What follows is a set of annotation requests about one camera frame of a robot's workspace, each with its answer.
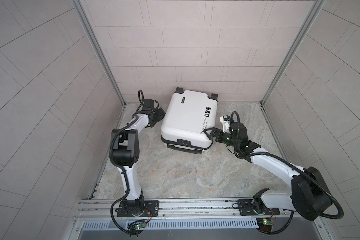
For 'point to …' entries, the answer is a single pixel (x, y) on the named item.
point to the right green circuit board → (265, 224)
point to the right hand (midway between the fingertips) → (206, 133)
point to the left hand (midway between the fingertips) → (166, 113)
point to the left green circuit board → (138, 225)
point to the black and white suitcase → (185, 116)
